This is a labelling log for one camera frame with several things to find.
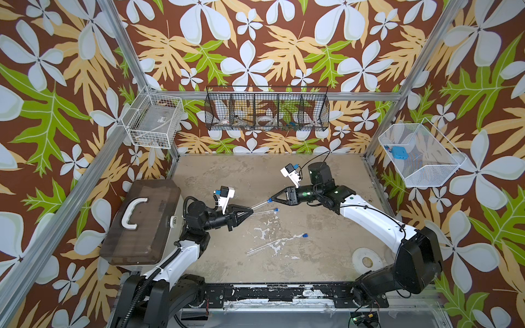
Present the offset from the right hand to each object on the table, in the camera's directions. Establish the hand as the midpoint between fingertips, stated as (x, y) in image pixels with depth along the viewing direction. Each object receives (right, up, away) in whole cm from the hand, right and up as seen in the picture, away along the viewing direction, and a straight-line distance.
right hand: (273, 198), depth 74 cm
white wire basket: (-51, +32, +13) cm, 62 cm away
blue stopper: (+3, -8, +23) cm, 25 cm away
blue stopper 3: (+15, -19, +17) cm, 29 cm away
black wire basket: (-1, +41, +25) cm, 48 cm away
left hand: (-8, -4, 0) cm, 9 cm away
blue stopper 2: (-1, -1, 0) cm, 1 cm away
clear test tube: (-5, -2, 0) cm, 6 cm away
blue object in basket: (+55, +18, +12) cm, 59 cm away
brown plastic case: (-47, -11, -4) cm, 48 cm away
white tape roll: (+38, -26, +8) cm, 47 cm away
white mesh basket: (+61, +11, +5) cm, 62 cm away
